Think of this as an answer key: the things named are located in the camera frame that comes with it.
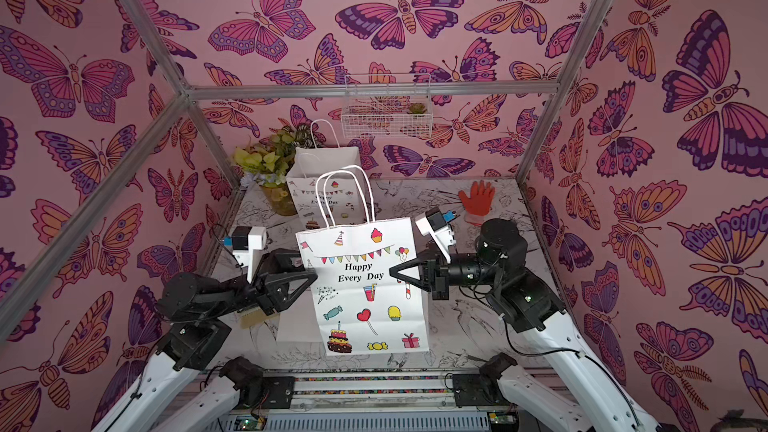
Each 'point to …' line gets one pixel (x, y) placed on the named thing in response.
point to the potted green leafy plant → (267, 164)
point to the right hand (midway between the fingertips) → (396, 271)
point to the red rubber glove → (478, 202)
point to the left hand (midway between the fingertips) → (317, 270)
